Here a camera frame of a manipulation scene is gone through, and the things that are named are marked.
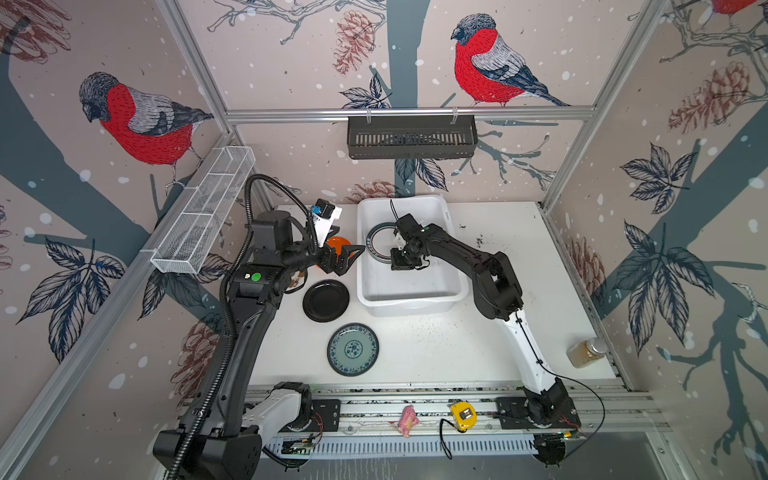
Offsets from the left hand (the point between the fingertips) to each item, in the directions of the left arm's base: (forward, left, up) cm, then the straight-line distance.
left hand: (347, 237), depth 67 cm
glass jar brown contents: (-18, -61, -27) cm, 69 cm away
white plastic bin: (+6, -24, -35) cm, 43 cm away
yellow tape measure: (-30, -28, -33) cm, 53 cm away
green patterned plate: (-13, +1, -35) cm, 38 cm away
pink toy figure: (-31, -14, -33) cm, 47 cm away
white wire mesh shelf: (+14, +41, -5) cm, 44 cm away
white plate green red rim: (+24, -6, -31) cm, 40 cm away
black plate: (+1, +11, -33) cm, 35 cm away
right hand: (+14, -11, -35) cm, 39 cm away
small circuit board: (-36, +13, -37) cm, 53 cm away
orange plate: (+24, +9, -32) cm, 41 cm away
